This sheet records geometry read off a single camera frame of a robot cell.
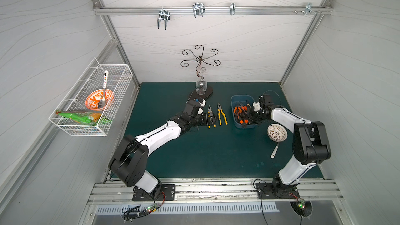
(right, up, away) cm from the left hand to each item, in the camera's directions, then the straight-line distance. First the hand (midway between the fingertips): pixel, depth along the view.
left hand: (212, 118), depth 84 cm
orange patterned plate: (-54, +11, -17) cm, 57 cm away
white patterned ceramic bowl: (+40, -10, +9) cm, 42 cm away
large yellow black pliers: (+6, +3, +20) cm, 22 cm away
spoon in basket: (-48, +9, -18) cm, 52 cm away
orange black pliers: (+20, +1, +12) cm, 23 cm away
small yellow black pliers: (-1, +1, +21) cm, 21 cm away
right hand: (+20, 0, +11) cm, 23 cm away
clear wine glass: (-6, +19, +6) cm, 21 cm away
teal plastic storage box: (+19, +11, +24) cm, 33 cm away
